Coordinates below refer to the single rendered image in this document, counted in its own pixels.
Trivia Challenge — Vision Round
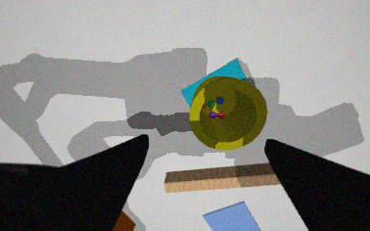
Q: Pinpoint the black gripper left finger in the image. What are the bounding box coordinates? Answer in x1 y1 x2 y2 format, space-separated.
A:
0 134 149 231

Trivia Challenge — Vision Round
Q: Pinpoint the tan flat bar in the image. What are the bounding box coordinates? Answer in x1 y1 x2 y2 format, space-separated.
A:
163 162 281 193

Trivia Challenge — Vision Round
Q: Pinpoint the purple marble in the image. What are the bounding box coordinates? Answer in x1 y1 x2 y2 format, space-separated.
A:
209 112 217 119

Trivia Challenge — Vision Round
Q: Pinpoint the dark red marble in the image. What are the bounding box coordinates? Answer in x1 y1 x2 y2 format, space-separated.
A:
217 112 225 119

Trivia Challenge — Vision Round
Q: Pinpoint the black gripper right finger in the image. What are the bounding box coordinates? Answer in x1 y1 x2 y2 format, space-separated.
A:
264 139 370 231

